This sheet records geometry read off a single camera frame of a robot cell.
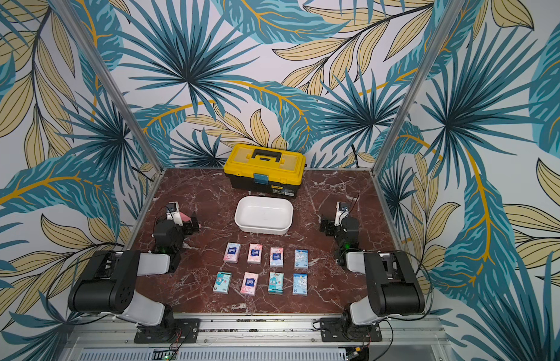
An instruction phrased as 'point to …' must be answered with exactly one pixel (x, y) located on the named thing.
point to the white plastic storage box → (264, 215)
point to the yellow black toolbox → (273, 171)
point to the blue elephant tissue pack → (301, 259)
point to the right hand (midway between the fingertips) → (336, 214)
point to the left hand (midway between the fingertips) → (183, 215)
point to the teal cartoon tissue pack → (223, 283)
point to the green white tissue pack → (275, 283)
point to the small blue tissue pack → (299, 284)
